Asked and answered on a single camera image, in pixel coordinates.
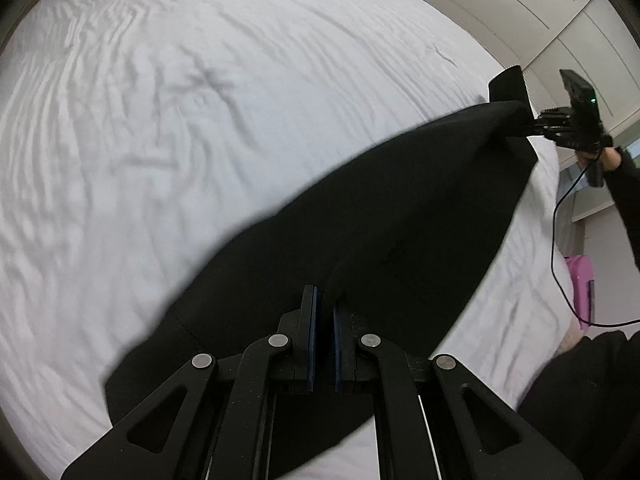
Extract black pants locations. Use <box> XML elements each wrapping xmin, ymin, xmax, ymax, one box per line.
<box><xmin>104</xmin><ymin>67</ymin><xmax>538</xmax><ymax>422</ymax></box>

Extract black sleeved right forearm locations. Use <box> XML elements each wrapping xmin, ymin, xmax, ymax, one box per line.
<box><xmin>604</xmin><ymin>148</ymin><xmax>640</xmax><ymax>266</ymax></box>

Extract person's right hand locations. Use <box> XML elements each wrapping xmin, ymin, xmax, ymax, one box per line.
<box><xmin>575</xmin><ymin>148</ymin><xmax>622</xmax><ymax>171</ymax></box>

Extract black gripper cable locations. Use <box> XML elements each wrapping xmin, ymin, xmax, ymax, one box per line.
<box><xmin>550</xmin><ymin>152</ymin><xmax>640</xmax><ymax>328</ymax></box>

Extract white wardrobe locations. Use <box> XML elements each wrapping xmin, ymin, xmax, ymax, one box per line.
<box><xmin>344</xmin><ymin>0</ymin><xmax>640</xmax><ymax>221</ymax></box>

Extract pink bag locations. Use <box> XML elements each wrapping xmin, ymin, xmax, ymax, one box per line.
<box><xmin>565</xmin><ymin>255</ymin><xmax>596</xmax><ymax>332</ymax></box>

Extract white quilted duvet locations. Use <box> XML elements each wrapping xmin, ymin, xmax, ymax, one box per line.
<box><xmin>0</xmin><ymin>0</ymin><xmax>576</xmax><ymax>480</ymax></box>

